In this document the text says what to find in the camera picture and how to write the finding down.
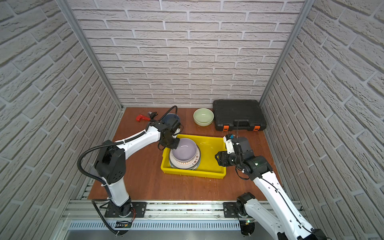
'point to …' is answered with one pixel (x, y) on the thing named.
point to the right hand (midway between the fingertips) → (221, 154)
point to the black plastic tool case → (240, 114)
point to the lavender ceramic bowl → (186, 150)
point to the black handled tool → (152, 114)
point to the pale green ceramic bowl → (203, 117)
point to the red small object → (139, 117)
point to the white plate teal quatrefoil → (183, 169)
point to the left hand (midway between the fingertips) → (176, 144)
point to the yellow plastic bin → (208, 168)
